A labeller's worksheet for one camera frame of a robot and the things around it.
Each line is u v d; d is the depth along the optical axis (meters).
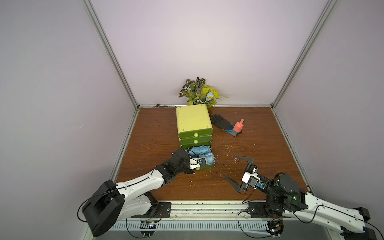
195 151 0.89
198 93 1.03
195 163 0.69
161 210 0.73
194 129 0.79
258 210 0.73
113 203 0.41
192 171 0.73
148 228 0.71
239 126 1.07
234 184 0.54
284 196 0.50
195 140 0.86
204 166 0.84
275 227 0.69
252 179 0.47
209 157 0.79
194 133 0.81
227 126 1.07
